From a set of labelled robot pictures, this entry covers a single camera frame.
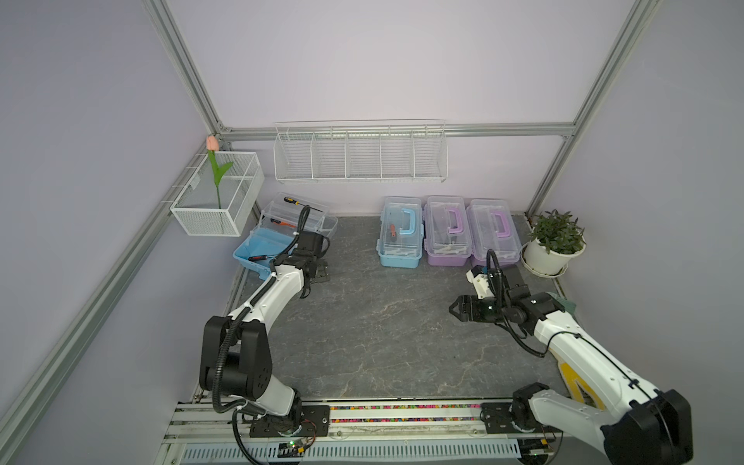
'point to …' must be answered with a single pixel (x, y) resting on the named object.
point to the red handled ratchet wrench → (258, 258)
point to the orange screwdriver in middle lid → (392, 231)
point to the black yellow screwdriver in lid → (297, 202)
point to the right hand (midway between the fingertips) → (459, 307)
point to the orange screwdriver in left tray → (275, 221)
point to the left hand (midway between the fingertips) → (310, 274)
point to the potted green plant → (555, 239)
